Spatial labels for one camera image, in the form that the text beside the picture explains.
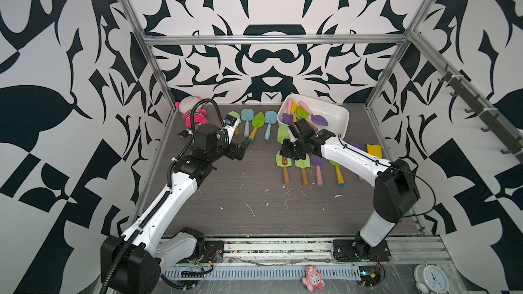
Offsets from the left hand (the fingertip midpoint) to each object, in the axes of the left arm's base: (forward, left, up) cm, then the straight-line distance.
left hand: (234, 132), depth 78 cm
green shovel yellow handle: (+25, -9, -24) cm, 36 cm away
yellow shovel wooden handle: (+5, -67, -24) cm, 71 cm away
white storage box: (+27, -53, -23) cm, 63 cm away
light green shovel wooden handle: (-1, -30, -24) cm, 38 cm away
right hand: (-1, -18, -12) cm, 21 cm away
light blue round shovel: (+30, -4, -24) cm, 39 cm away
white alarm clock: (-46, -63, -21) cm, 81 cm away
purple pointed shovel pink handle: (+7, -60, -23) cm, 64 cm away
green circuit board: (-44, -46, -25) cm, 68 cm away
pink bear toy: (-45, -25, -21) cm, 55 cm away
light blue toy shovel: (+27, -16, -23) cm, 38 cm away
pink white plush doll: (+23, +20, -16) cm, 34 cm away
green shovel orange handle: (+31, +3, -24) cm, 40 cm away
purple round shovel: (+26, -44, -25) cm, 57 cm away
